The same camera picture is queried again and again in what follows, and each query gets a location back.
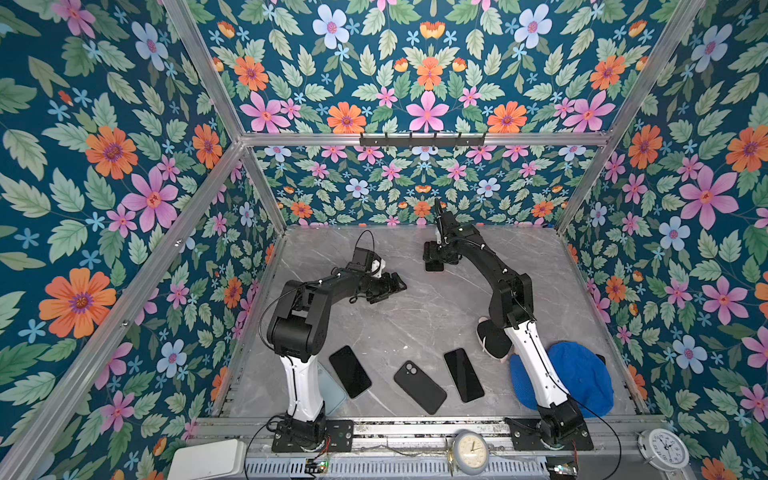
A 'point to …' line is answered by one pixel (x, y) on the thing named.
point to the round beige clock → (470, 452)
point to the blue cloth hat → (584, 373)
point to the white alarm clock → (663, 450)
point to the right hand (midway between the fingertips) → (433, 254)
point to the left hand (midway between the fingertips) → (403, 283)
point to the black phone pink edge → (434, 266)
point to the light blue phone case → (333, 395)
